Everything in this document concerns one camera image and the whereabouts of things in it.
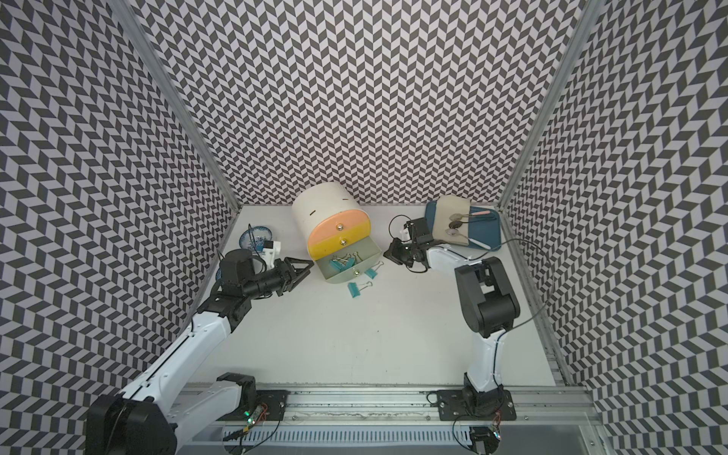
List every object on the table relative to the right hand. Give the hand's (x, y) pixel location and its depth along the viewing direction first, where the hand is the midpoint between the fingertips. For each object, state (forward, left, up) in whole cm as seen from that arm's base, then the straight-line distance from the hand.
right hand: (384, 257), depth 96 cm
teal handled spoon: (+17, -30, -4) cm, 35 cm away
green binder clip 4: (-9, +10, -6) cm, 15 cm away
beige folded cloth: (+28, -27, -3) cm, 39 cm away
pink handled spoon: (+23, -31, -5) cm, 39 cm away
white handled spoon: (+14, -28, -5) cm, 32 cm away
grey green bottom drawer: (+1, +5, +2) cm, 6 cm away
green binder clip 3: (+1, +11, -3) cm, 11 cm away
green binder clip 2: (0, +14, -3) cm, 14 cm away
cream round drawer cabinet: (+10, +22, +17) cm, 30 cm away
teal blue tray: (+14, -40, -5) cm, 43 cm away
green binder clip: (-2, +15, -3) cm, 16 cm away
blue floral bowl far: (+13, +50, -6) cm, 52 cm away
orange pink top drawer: (+2, +15, +15) cm, 21 cm away
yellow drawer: (+1, +14, +8) cm, 16 cm away
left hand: (-13, +20, +14) cm, 28 cm away
